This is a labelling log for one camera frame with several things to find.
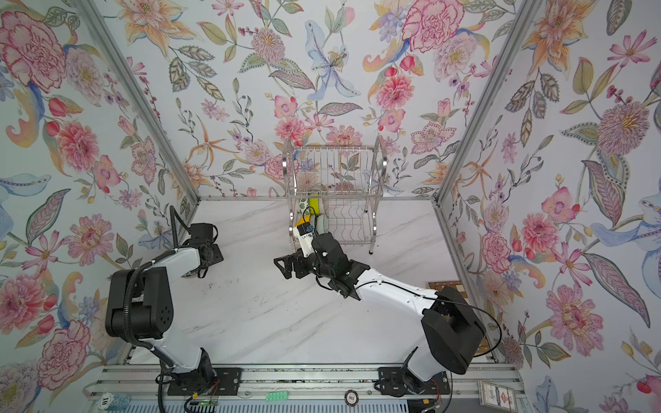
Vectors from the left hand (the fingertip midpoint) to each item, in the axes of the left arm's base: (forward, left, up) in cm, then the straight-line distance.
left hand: (211, 255), depth 97 cm
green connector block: (-44, -30, -2) cm, 54 cm away
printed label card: (-45, -90, -2) cm, 101 cm away
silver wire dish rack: (+37, -48, -1) cm, 60 cm away
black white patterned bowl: (-20, -8, +23) cm, 32 cm away
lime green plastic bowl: (+18, -39, +9) cm, 44 cm away
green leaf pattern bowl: (+16, -34, +9) cm, 39 cm away
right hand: (-10, -31, +16) cm, 36 cm away
